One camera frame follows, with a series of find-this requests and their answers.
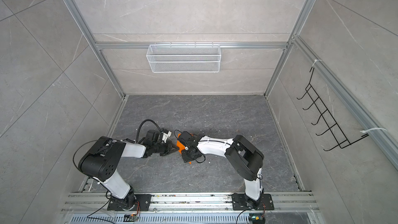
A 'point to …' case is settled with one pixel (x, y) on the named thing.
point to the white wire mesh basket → (184, 58)
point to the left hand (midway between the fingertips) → (178, 145)
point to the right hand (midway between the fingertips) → (187, 157)
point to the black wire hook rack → (333, 129)
